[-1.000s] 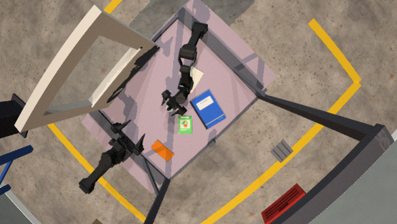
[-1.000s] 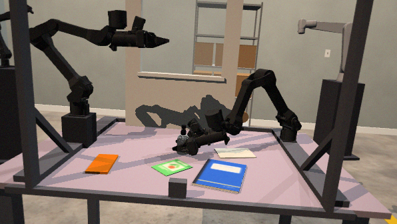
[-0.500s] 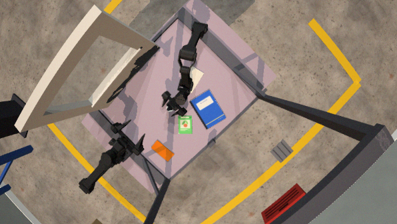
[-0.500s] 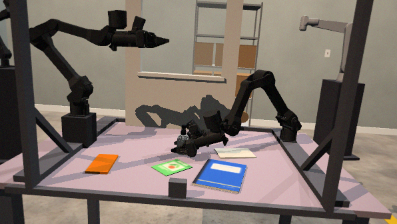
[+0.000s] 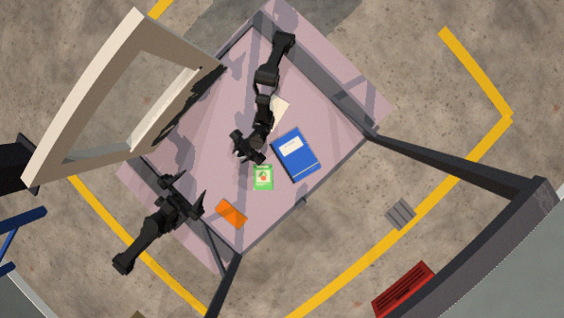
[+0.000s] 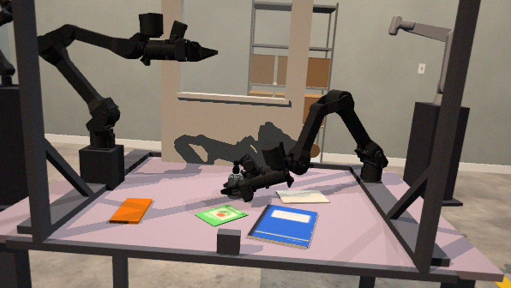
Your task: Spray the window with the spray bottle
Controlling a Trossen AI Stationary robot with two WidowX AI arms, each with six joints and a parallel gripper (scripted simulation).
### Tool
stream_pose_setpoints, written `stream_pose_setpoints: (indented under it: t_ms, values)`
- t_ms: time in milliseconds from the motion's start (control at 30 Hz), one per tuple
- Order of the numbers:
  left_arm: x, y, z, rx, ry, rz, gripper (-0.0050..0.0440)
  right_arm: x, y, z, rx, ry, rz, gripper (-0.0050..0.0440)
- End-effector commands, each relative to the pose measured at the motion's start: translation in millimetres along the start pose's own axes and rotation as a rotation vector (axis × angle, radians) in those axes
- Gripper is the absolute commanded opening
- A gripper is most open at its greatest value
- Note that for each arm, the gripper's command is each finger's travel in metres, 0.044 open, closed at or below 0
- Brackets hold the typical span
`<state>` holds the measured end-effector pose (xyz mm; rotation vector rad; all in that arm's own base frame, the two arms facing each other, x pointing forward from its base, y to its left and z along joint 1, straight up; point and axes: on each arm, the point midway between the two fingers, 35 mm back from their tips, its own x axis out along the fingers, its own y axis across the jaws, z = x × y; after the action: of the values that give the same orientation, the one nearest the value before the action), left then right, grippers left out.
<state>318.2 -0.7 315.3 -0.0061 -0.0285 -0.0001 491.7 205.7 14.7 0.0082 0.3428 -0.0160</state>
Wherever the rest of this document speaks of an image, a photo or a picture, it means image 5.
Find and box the cream sheet of paper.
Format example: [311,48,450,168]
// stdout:
[270,95,290,132]

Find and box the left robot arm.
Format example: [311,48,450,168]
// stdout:
[112,195,182,275]

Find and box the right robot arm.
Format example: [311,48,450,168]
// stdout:
[237,30,295,157]

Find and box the blue notebook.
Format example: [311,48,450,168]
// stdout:
[270,128,321,183]

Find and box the orange flat rectangular slab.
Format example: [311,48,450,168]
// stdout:
[215,199,248,229]

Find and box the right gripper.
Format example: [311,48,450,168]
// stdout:
[229,129,266,166]

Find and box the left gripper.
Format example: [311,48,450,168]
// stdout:
[157,169,206,221]

